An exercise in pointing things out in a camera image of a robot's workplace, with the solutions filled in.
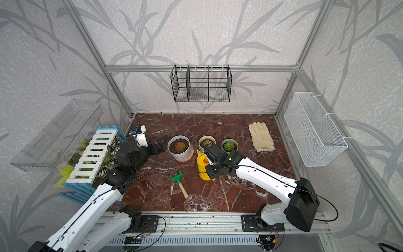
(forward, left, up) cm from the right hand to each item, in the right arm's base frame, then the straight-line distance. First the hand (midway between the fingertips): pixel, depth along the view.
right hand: (209, 169), depth 79 cm
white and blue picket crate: (-13, +50, +14) cm, 53 cm away
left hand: (+10, +23, +15) cm, 29 cm away
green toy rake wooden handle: (+1, +19, -13) cm, 23 cm away
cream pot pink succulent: (+20, +3, -5) cm, 21 cm away
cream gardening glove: (+30, -36, -14) cm, 49 cm away
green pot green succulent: (+16, -11, -4) cm, 20 cm away
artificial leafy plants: (-1, +46, +11) cm, 47 cm away
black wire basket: (+56, +3, +12) cm, 57 cm away
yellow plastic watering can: (+3, +3, +3) cm, 5 cm away
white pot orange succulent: (+15, +18, -2) cm, 23 cm away
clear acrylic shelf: (+5, +67, +18) cm, 69 cm away
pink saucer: (+14, +13, -12) cm, 22 cm away
